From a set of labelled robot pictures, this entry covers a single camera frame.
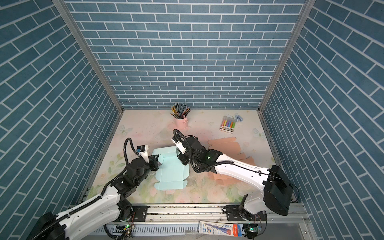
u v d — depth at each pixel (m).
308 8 0.72
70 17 0.74
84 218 0.47
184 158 0.68
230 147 0.99
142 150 0.71
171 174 0.81
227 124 1.11
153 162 0.72
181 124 1.04
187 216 0.74
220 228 0.69
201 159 0.58
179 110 1.05
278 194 0.41
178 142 0.65
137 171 0.62
